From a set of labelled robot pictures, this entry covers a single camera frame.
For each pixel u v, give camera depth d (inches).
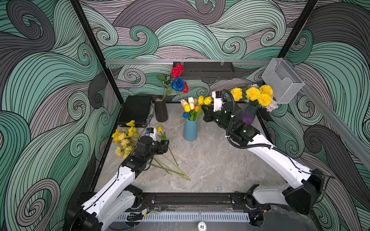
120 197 23.1
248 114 37.4
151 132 27.6
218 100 23.6
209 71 37.0
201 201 29.4
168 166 33.7
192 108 30.2
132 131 37.4
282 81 30.4
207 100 25.3
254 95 29.9
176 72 29.4
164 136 39.0
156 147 27.6
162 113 39.6
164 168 33.0
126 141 34.5
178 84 27.1
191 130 34.9
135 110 42.4
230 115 19.4
